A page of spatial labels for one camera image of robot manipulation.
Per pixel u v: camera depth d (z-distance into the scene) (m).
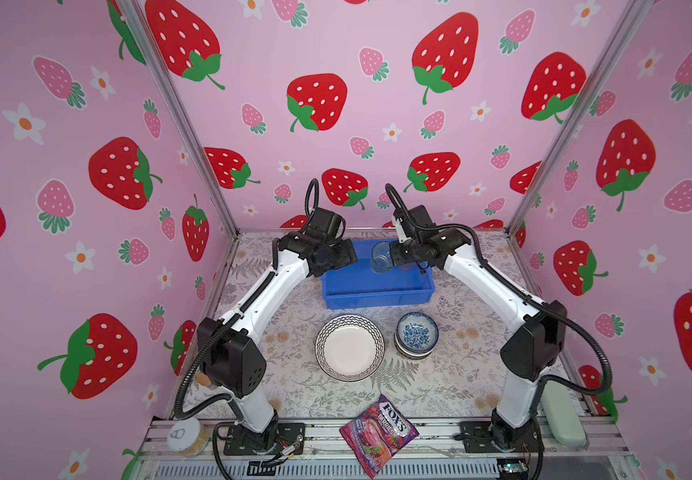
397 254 0.76
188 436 0.70
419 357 0.82
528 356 0.52
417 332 0.85
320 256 0.57
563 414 0.75
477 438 0.73
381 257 0.88
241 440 0.71
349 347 0.88
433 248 0.58
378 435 0.73
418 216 0.64
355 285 1.07
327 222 0.63
